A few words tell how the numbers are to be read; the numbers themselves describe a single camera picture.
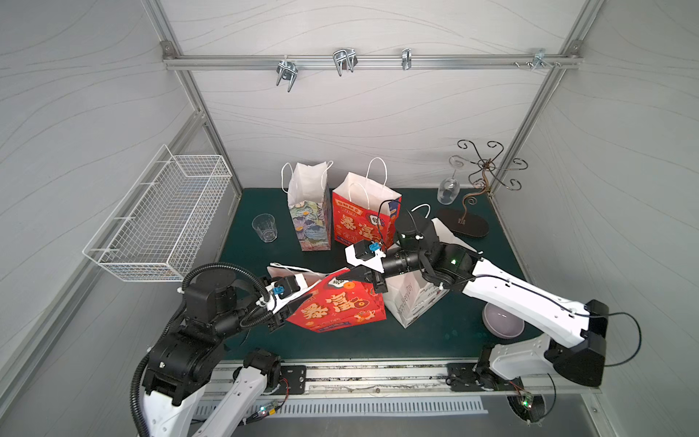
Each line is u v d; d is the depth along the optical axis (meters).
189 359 0.37
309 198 1.01
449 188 0.92
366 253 0.46
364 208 0.81
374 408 0.70
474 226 1.09
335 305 0.65
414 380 0.76
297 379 0.73
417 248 0.48
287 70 0.78
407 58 0.78
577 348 0.40
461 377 0.73
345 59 0.77
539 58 0.76
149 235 0.67
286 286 0.44
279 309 0.47
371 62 0.78
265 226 1.04
